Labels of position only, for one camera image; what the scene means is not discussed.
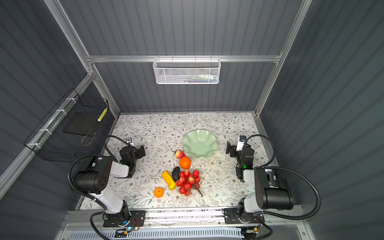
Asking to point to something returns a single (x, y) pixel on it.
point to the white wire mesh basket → (186, 71)
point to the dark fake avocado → (176, 173)
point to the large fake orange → (185, 162)
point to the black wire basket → (69, 131)
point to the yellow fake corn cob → (169, 180)
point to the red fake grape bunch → (188, 182)
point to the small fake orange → (158, 192)
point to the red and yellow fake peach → (179, 154)
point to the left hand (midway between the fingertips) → (133, 147)
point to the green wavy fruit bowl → (200, 143)
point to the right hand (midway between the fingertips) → (238, 143)
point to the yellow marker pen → (102, 114)
